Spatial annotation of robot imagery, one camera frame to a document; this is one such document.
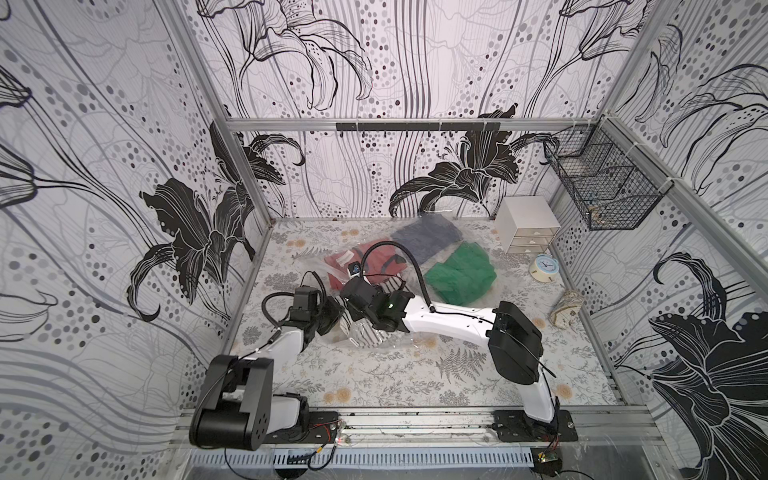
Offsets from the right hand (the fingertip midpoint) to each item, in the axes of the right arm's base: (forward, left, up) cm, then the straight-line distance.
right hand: (358, 293), depth 86 cm
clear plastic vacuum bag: (+19, -24, -10) cm, 32 cm away
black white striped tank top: (-8, -1, -8) cm, 12 cm away
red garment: (+17, -3, -6) cm, 18 cm away
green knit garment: (+10, -33, -8) cm, 36 cm away
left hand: (-1, +4, -8) cm, 9 cm away
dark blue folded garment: (+30, -22, -9) cm, 39 cm away
